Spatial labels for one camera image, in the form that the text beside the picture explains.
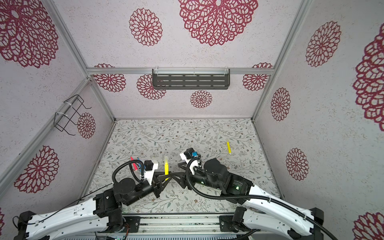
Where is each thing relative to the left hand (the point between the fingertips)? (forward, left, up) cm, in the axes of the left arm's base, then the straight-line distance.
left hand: (172, 176), depth 65 cm
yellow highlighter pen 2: (+31, -35, -24) cm, 52 cm away
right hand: (0, -2, +8) cm, 8 cm away
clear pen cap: (+2, +1, +10) cm, 10 cm away
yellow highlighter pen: (0, +2, +5) cm, 6 cm away
